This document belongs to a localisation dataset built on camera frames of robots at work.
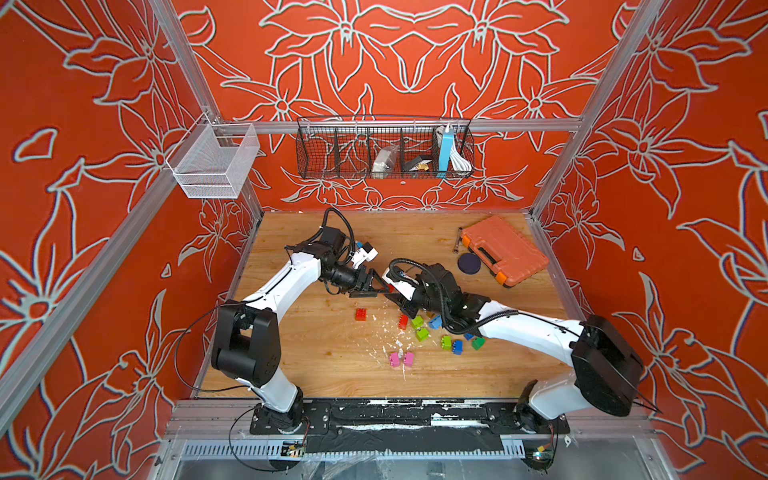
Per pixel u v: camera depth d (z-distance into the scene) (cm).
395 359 81
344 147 101
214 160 93
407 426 73
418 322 87
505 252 101
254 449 70
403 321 89
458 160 91
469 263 105
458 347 83
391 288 70
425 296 68
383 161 91
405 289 69
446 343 83
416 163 84
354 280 72
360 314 90
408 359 81
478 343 84
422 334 85
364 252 77
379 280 73
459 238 109
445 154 87
